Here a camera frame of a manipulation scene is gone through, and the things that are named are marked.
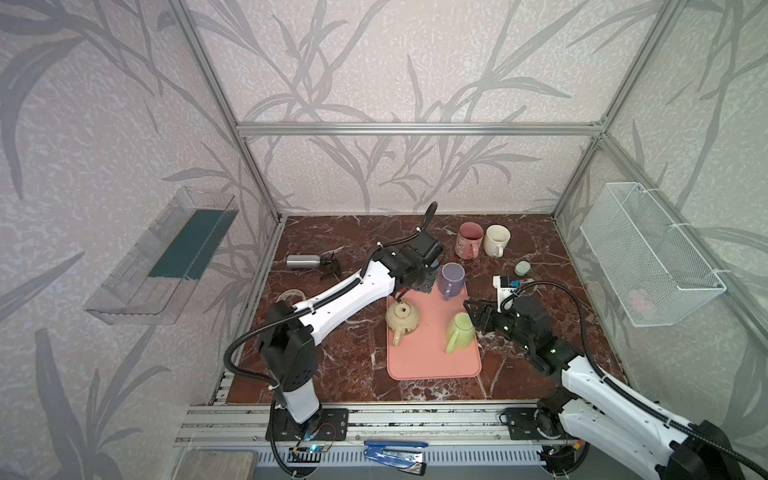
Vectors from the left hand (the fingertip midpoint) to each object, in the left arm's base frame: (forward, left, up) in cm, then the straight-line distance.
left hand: (428, 270), depth 82 cm
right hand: (-5, -12, -3) cm, 13 cm away
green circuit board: (-40, +28, -18) cm, 52 cm away
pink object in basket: (-11, -52, +3) cm, 53 cm away
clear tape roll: (+3, +45, -19) cm, 49 cm away
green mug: (-14, -9, -9) cm, 19 cm away
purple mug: (+4, -8, -11) cm, 14 cm away
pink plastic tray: (-12, -1, -17) cm, 21 cm away
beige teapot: (-9, +7, -10) cm, 16 cm away
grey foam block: (-43, +48, -15) cm, 66 cm away
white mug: (+20, -25, -10) cm, 34 cm away
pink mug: (+17, -15, -8) cm, 25 cm away
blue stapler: (-41, +6, -15) cm, 44 cm away
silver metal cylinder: (+13, +42, -16) cm, 46 cm away
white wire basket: (-11, -47, +16) cm, 50 cm away
